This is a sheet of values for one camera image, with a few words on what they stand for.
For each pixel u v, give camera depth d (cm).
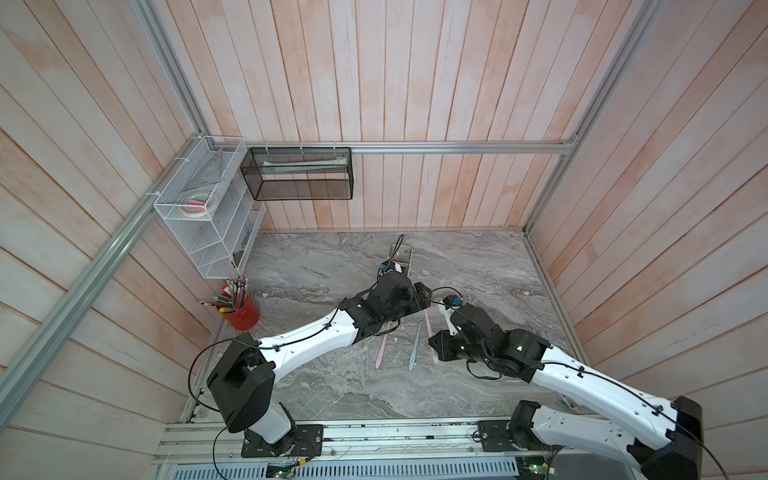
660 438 40
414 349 88
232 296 85
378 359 86
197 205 73
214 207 74
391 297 60
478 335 55
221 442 69
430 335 74
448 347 65
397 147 97
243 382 42
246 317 88
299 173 106
